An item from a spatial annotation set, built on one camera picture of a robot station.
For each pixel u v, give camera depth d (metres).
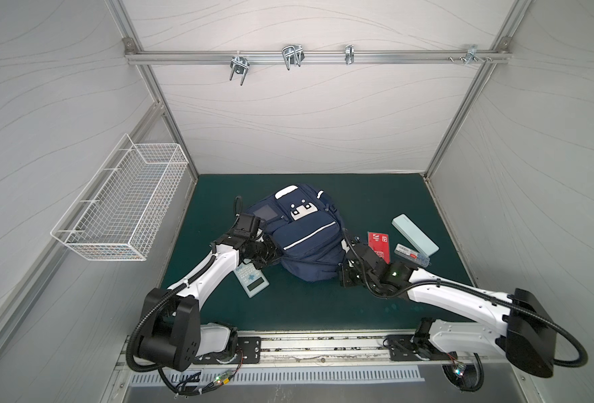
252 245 0.72
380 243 0.99
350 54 0.78
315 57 0.78
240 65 0.79
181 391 0.67
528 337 0.41
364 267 0.60
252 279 0.86
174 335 0.40
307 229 0.90
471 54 0.77
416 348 0.65
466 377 0.72
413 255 0.93
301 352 0.75
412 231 0.99
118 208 0.69
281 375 0.70
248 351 0.73
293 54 0.77
